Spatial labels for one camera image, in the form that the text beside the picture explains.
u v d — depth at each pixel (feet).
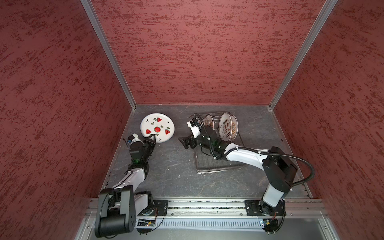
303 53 2.92
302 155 3.00
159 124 3.01
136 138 2.56
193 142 2.41
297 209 2.49
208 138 2.03
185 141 2.38
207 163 2.89
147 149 2.40
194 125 2.33
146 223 2.36
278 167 1.65
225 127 3.18
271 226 2.35
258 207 2.42
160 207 2.43
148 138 2.64
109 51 2.87
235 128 2.94
